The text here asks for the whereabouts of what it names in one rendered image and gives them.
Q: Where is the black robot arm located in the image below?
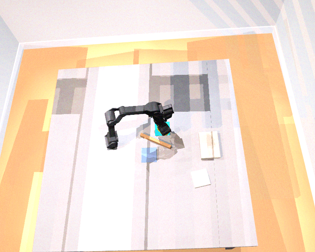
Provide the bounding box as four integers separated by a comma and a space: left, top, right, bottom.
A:
104, 101, 174, 150

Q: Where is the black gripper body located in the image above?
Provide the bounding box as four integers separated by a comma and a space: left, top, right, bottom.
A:
153, 116, 171, 136

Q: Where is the tan wooden bar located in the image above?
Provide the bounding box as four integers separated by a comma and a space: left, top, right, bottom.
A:
140, 133, 171, 149

